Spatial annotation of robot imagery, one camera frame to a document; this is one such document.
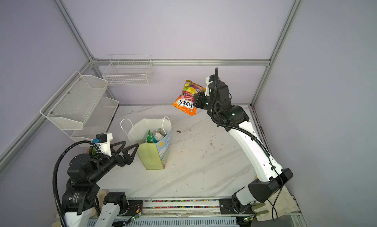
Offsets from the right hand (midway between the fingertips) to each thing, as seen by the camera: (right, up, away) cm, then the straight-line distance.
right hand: (189, 97), depth 66 cm
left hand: (-26, -22, -1) cm, 34 cm away
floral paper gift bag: (-19, -30, +11) cm, 37 cm away
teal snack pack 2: (-20, -22, +15) cm, 33 cm away
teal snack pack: (-19, -19, +17) cm, 32 cm away
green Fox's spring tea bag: (-22, -20, +12) cm, 32 cm away
